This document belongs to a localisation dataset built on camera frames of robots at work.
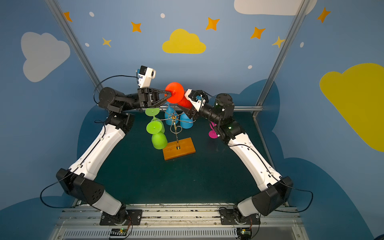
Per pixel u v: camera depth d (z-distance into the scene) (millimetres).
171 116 767
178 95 508
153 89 500
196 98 497
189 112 565
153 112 757
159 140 761
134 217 739
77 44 812
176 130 813
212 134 1085
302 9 699
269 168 431
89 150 455
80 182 401
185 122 824
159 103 507
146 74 503
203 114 565
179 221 735
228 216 747
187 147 1009
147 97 493
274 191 395
